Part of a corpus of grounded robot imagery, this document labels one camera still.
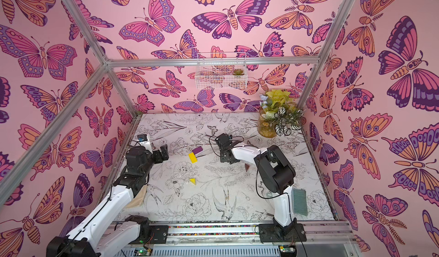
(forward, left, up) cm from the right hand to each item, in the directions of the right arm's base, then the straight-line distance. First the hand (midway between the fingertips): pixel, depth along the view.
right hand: (229, 155), depth 99 cm
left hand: (-5, +34, +18) cm, 39 cm away
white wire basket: (+34, +5, +34) cm, 48 cm away
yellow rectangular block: (-2, +21, 0) cm, 21 cm away
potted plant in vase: (+10, -25, +24) cm, 36 cm away
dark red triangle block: (-8, -9, +1) cm, 13 cm away
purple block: (+4, +19, -1) cm, 20 cm away
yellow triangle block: (-16, +18, +2) cm, 25 cm away
